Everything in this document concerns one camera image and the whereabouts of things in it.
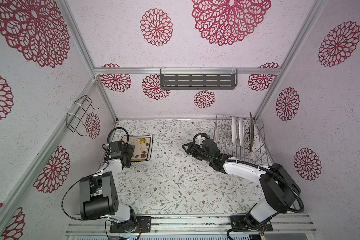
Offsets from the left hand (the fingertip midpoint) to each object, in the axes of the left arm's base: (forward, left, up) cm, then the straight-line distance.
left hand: (133, 153), depth 94 cm
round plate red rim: (+10, -69, +8) cm, 70 cm away
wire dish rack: (-2, -80, 0) cm, 80 cm away
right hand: (-3, -32, +11) cm, 34 cm away
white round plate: (+10, -65, +8) cm, 66 cm away
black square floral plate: (+7, -4, -3) cm, 9 cm away
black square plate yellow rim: (+11, -77, +5) cm, 78 cm away
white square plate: (+15, -10, -4) cm, 19 cm away
